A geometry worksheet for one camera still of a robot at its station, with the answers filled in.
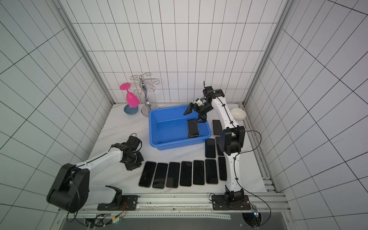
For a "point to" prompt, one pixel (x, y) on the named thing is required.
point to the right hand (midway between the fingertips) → (184, 117)
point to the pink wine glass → (132, 99)
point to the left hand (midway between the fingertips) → (139, 166)
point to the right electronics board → (255, 218)
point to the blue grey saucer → (130, 110)
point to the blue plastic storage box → (168, 128)
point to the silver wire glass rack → (145, 84)
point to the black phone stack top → (210, 148)
